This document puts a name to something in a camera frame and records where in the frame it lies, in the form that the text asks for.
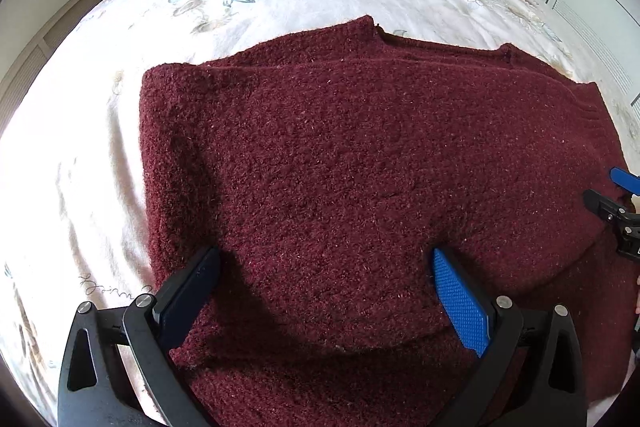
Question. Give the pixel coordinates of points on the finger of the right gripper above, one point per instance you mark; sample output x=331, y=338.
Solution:
x=625, y=224
x=625, y=180

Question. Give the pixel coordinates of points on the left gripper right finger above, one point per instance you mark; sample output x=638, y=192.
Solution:
x=529, y=370

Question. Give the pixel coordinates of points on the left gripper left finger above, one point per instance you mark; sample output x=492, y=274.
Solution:
x=94, y=388

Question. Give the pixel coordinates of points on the dark red knitted sweater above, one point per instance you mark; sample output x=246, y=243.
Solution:
x=326, y=166

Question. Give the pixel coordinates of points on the white floral bed sheet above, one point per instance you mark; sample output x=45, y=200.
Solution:
x=72, y=208

